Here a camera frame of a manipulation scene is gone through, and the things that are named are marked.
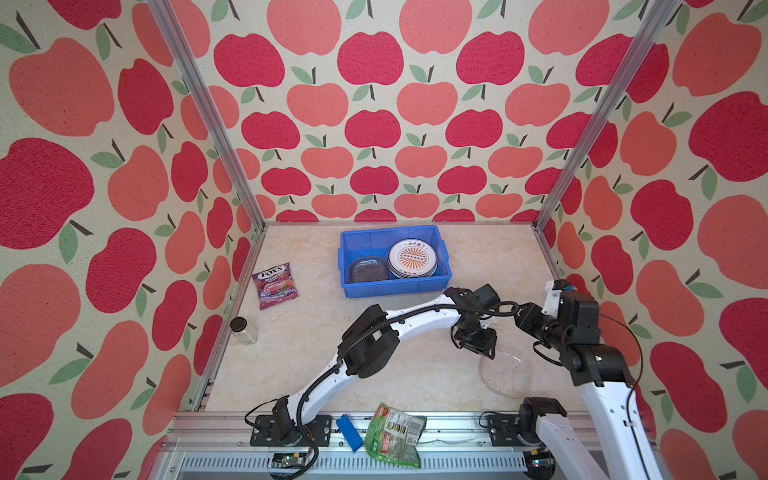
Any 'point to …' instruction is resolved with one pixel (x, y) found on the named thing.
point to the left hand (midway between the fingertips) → (495, 359)
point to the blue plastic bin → (377, 242)
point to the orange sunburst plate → (412, 258)
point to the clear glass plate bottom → (368, 269)
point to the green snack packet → (394, 434)
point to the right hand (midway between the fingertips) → (524, 308)
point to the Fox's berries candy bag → (275, 286)
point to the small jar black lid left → (245, 332)
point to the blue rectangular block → (349, 431)
